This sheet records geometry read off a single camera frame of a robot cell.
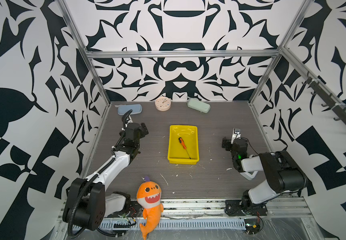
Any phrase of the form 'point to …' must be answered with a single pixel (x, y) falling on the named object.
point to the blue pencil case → (122, 109)
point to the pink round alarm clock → (162, 103)
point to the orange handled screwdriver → (181, 141)
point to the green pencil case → (195, 104)
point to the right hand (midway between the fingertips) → (235, 136)
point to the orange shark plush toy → (148, 197)
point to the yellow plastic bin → (176, 154)
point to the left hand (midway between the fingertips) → (135, 123)
